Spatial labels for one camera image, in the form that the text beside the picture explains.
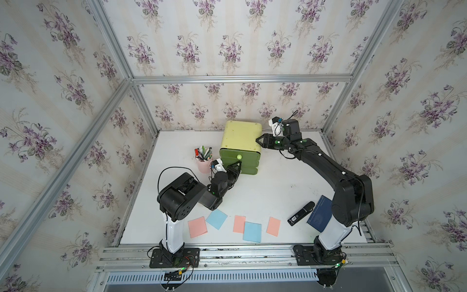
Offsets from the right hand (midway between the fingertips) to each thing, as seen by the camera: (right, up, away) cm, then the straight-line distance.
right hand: (261, 140), depth 87 cm
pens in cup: (-30, -7, +11) cm, 33 cm away
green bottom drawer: (-5, -16, +9) cm, 19 cm away
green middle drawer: (-5, -12, +4) cm, 13 cm away
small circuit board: (-38, -55, -15) cm, 68 cm away
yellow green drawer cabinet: (-9, -1, -2) cm, 10 cm away
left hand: (-8, -12, +2) cm, 14 cm away
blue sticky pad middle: (-5, -41, -7) cm, 42 cm away
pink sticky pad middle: (-11, -39, -5) cm, 41 cm away
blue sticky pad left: (-22, -37, -3) cm, 43 cm away
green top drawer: (-11, -7, -3) cm, 13 cm away
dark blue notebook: (+27, -34, -5) cm, 44 cm away
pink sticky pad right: (+5, -40, -4) cm, 40 cm away
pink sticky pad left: (-31, -41, -3) cm, 51 cm away
